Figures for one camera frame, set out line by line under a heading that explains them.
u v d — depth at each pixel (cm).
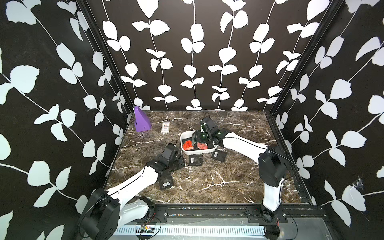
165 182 84
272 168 49
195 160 93
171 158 66
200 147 95
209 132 69
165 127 108
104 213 40
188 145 95
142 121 101
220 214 76
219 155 95
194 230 70
